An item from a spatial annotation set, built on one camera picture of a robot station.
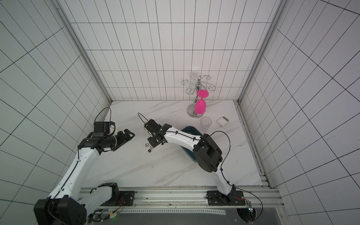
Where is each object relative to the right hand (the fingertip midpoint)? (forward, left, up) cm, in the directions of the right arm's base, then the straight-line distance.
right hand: (149, 143), depth 88 cm
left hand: (-3, +10, +8) cm, 14 cm away
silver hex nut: (+1, +3, -5) cm, 6 cm away
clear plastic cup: (+20, -37, -3) cm, 42 cm away
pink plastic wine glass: (+24, -32, +12) cm, 42 cm away
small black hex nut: (-3, 0, -5) cm, 6 cm away
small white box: (+24, -50, -6) cm, 56 cm away
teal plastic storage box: (-4, -25, -1) cm, 25 cm away
